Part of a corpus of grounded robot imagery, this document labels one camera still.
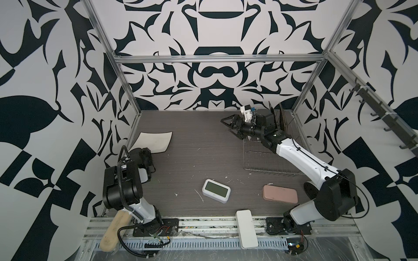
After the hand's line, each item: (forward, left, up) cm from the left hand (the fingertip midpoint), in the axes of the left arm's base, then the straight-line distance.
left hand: (147, 143), depth 93 cm
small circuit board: (-49, -71, -9) cm, 86 cm away
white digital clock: (-26, -38, -5) cm, 46 cm away
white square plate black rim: (+4, -3, -6) cm, 8 cm away
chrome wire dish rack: (-7, -63, -7) cm, 64 cm away
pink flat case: (-27, -69, -7) cm, 75 cm away
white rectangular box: (-43, -50, -4) cm, 66 cm away
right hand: (-5, -42, +21) cm, 47 cm away
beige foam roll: (-40, +6, -3) cm, 41 cm away
